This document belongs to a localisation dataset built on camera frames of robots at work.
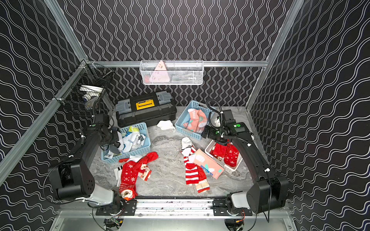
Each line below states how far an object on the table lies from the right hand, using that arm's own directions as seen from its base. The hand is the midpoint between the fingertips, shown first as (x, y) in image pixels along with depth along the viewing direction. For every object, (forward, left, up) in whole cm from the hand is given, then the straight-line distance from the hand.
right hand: (208, 135), depth 80 cm
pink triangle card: (+35, +29, +17) cm, 49 cm away
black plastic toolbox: (+24, +33, -1) cm, 41 cm away
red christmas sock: (-3, -16, -19) cm, 25 cm away
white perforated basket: (-13, -11, -14) cm, 22 cm away
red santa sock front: (-20, +46, -18) cm, 53 cm away
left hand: (+1, +57, -5) cm, 57 cm away
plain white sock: (+21, +28, -16) cm, 38 cm away
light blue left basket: (-9, +57, -10) cm, 58 cm away
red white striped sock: (-15, +8, -19) cm, 25 cm away
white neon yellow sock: (+4, +49, -12) cm, 50 cm away
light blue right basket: (+29, +15, -17) cm, 37 cm away
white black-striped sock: (+4, +13, -16) cm, 20 cm away
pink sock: (+21, +5, -12) cm, 25 cm away
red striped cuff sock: (-1, -8, -14) cm, 16 cm away
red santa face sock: (-14, +37, -18) cm, 43 cm away
